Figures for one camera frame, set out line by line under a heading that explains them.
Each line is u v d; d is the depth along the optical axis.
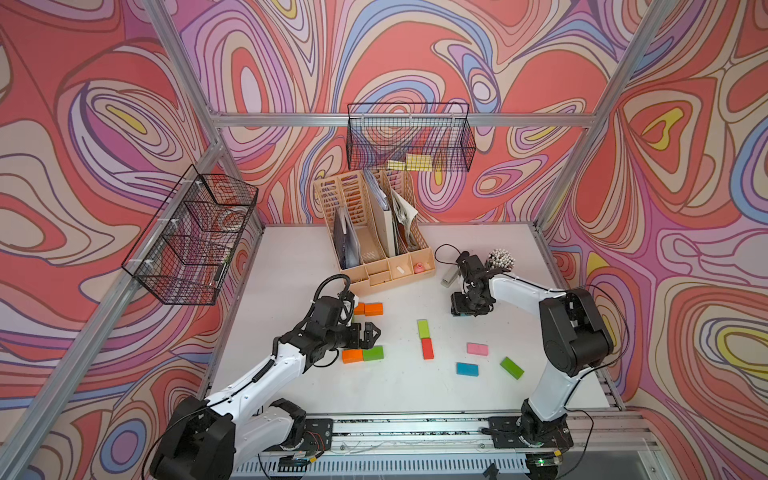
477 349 0.87
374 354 0.84
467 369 0.83
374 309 0.96
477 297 0.71
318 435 0.73
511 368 0.84
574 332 0.49
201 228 0.81
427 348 0.87
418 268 1.02
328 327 0.65
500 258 0.86
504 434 0.72
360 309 0.95
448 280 1.01
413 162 0.82
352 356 0.84
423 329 0.92
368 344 0.73
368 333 0.74
